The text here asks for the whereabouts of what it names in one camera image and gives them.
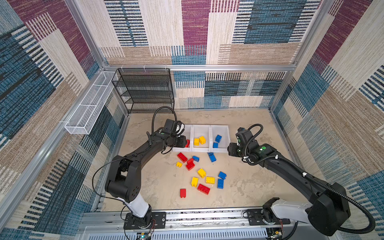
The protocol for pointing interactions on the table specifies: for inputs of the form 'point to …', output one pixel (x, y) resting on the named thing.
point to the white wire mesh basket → (83, 119)
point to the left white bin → (188, 134)
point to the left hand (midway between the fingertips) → (184, 139)
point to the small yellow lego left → (178, 164)
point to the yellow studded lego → (210, 180)
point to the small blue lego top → (196, 158)
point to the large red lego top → (182, 157)
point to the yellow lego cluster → (202, 173)
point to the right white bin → (223, 131)
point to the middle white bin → (197, 131)
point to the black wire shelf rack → (145, 90)
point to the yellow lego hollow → (202, 140)
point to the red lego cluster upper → (190, 164)
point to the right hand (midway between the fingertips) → (232, 151)
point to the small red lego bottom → (183, 193)
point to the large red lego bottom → (203, 189)
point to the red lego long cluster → (188, 142)
